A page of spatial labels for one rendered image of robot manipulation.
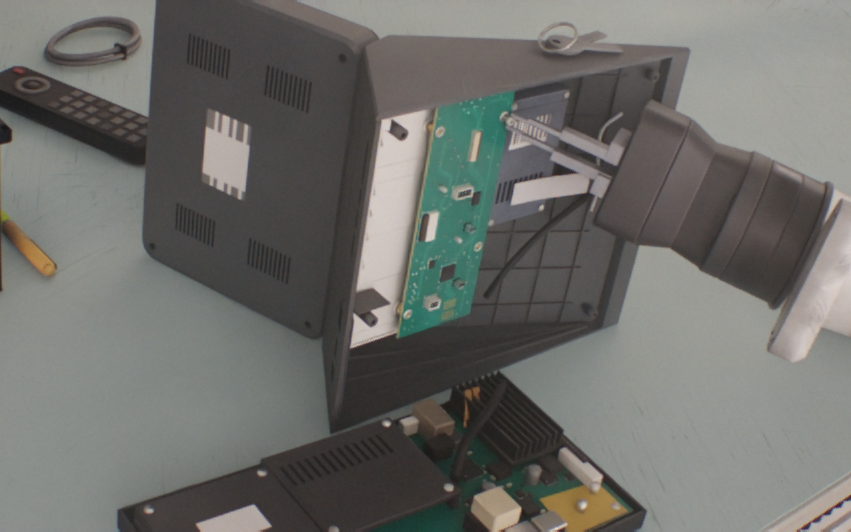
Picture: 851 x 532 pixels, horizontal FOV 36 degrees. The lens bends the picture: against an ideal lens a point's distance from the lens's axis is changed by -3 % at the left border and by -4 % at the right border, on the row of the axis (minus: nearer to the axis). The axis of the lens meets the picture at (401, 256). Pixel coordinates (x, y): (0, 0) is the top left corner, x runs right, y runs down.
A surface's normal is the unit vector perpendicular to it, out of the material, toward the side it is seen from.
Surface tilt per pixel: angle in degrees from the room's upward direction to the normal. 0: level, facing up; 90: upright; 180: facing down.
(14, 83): 0
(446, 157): 90
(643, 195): 76
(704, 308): 0
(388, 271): 90
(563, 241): 90
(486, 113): 90
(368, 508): 0
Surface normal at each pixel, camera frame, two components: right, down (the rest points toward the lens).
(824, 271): -0.27, 0.25
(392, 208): 0.61, 0.50
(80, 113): 0.15, -0.84
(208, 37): -0.53, 0.39
